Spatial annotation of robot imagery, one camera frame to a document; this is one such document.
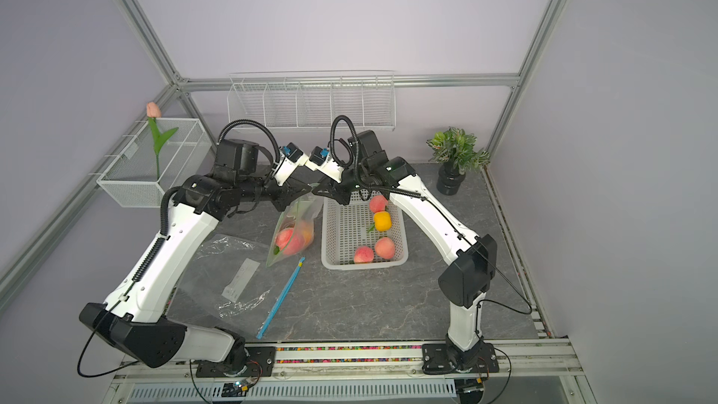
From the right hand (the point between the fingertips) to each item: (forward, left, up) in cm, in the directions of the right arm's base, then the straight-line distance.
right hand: (315, 187), depth 73 cm
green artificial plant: (+22, -43, -6) cm, 48 cm away
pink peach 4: (-8, -12, -24) cm, 28 cm away
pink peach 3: (-5, -19, -25) cm, 32 cm away
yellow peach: (+5, -19, -25) cm, 31 cm away
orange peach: (-5, +4, -15) cm, 16 cm away
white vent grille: (-42, +24, -33) cm, 58 cm away
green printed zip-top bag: (-3, +3, -6) cm, 7 cm away
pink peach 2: (+13, -17, -25) cm, 33 cm away
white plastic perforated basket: (+2, -9, -30) cm, 31 cm away
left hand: (-2, +1, +2) cm, 4 cm away
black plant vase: (+21, -44, -22) cm, 54 cm away
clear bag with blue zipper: (-14, +29, -30) cm, 44 cm away
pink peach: (-11, +7, -9) cm, 16 cm away
